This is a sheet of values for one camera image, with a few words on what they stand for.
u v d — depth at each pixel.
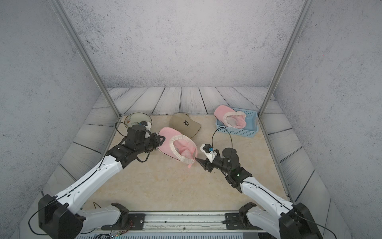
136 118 0.99
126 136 0.60
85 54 0.87
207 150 0.65
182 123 1.08
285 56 0.87
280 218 0.41
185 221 0.75
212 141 1.06
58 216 0.38
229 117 1.14
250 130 1.07
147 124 0.72
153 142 0.68
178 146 0.91
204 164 0.68
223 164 0.66
